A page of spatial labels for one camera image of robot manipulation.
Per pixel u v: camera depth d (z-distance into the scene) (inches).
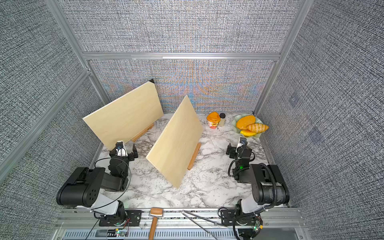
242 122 41.3
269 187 17.7
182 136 31.8
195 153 35.5
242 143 30.7
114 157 31.4
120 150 29.3
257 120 42.2
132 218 28.9
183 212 30.1
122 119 33.9
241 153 27.1
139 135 40.1
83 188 17.7
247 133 40.1
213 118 40.9
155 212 29.5
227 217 28.8
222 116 41.7
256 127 39.4
